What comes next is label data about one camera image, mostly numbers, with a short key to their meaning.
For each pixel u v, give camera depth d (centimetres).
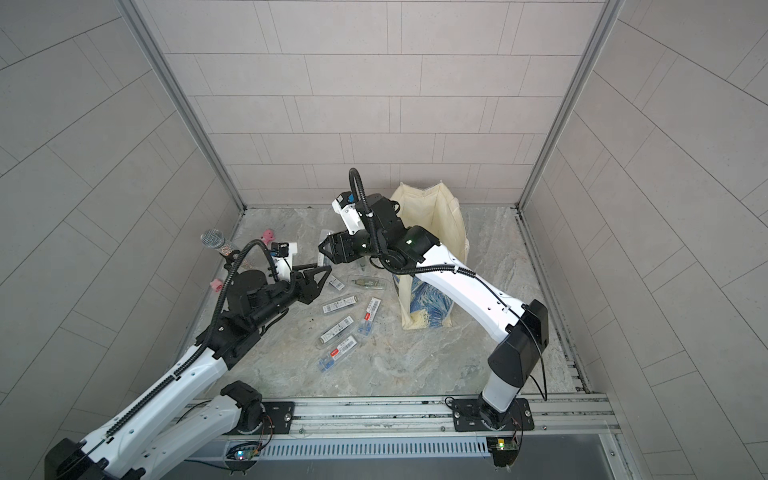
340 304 89
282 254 60
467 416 71
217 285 91
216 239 71
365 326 85
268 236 105
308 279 63
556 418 72
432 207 94
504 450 68
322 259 69
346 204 61
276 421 71
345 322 86
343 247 59
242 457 64
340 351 81
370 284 94
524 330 41
